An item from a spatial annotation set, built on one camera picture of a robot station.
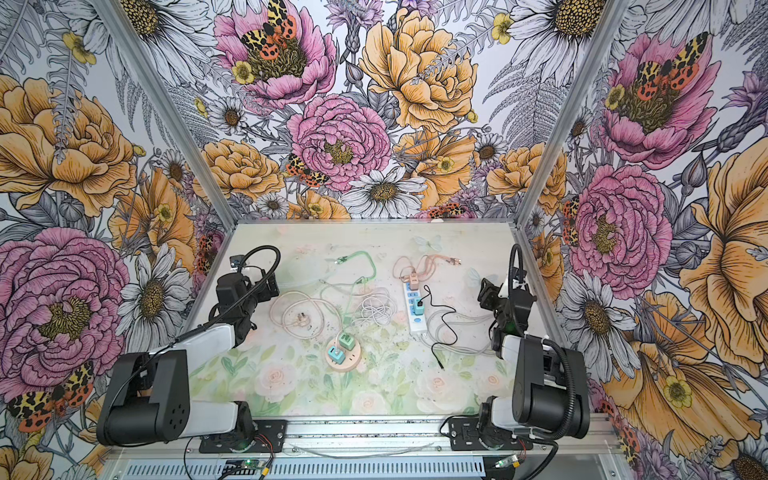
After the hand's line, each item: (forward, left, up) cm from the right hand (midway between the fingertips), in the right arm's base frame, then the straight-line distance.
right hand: (490, 288), depth 92 cm
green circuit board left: (-41, +63, -8) cm, 76 cm away
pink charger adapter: (+5, +22, -2) cm, 23 cm away
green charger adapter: (-15, +42, -1) cm, 45 cm away
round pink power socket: (-18, +41, -6) cm, 45 cm away
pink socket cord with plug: (-6, +57, -6) cm, 58 cm away
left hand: (+3, +70, +2) cm, 70 cm away
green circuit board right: (-42, +4, -10) cm, 43 cm away
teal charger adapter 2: (-19, +44, -2) cm, 48 cm away
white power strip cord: (-10, +19, -9) cm, 24 cm away
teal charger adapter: (-5, +22, -4) cm, 23 cm away
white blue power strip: (-8, +22, -7) cm, 24 cm away
